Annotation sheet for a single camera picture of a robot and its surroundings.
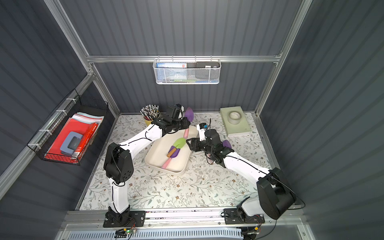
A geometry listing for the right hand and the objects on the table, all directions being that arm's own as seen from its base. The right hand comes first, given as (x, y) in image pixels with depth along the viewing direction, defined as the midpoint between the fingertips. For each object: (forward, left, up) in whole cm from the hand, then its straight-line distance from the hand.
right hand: (189, 141), depth 81 cm
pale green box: (+24, -38, -17) cm, 48 cm away
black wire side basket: (+16, +60, +8) cm, 62 cm away
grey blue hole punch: (-10, +53, +13) cm, 55 cm away
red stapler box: (-7, +48, +11) cm, 50 cm away
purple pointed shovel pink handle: (+20, +1, +1) cm, 20 cm away
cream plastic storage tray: (+4, +22, -18) cm, 29 cm away
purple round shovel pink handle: (+2, +10, -17) cm, 20 cm away
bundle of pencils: (+23, +27, 0) cm, 35 cm away
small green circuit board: (-40, +28, -17) cm, 51 cm away
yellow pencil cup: (+19, +29, -6) cm, 35 cm away
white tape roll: (+31, -32, -14) cm, 47 cm away
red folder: (+2, +60, +11) cm, 61 cm away
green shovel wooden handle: (+11, +9, -18) cm, 23 cm away
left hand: (+13, -1, +1) cm, 13 cm away
